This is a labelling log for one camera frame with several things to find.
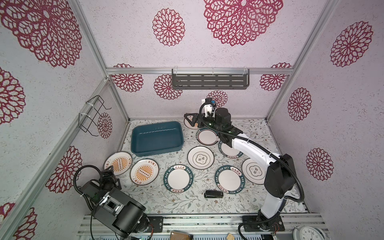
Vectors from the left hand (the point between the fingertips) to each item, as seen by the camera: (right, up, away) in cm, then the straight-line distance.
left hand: (116, 172), depth 84 cm
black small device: (+55, -11, -3) cm, 56 cm away
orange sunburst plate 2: (+13, -1, +8) cm, 15 cm away
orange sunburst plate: (-3, +4, +12) cm, 14 cm away
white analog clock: (+97, -24, -16) cm, 101 cm away
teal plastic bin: (+17, +19, +26) cm, 36 cm away
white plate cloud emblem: (+49, +6, +13) cm, 51 cm away
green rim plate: (+35, -4, +4) cm, 35 cm away
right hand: (+42, +33, -8) cm, 54 cm away
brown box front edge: (+37, -24, -17) cm, 47 cm away
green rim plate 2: (+67, -7, +9) cm, 68 cm away
